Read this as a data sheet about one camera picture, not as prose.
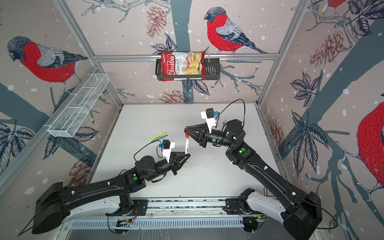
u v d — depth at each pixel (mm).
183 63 875
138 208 730
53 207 404
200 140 570
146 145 496
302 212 375
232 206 736
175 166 596
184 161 657
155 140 987
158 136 1007
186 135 608
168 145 599
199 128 563
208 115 539
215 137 561
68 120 715
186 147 650
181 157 643
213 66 947
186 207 747
